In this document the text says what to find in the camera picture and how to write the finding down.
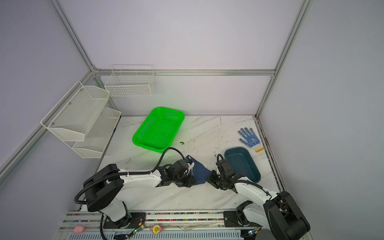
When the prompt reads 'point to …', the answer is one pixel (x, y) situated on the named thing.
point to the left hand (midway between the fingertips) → (194, 183)
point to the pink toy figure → (78, 229)
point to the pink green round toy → (156, 228)
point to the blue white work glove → (253, 141)
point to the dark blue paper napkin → (200, 173)
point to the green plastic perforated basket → (158, 130)
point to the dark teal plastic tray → (240, 161)
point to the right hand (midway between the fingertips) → (205, 179)
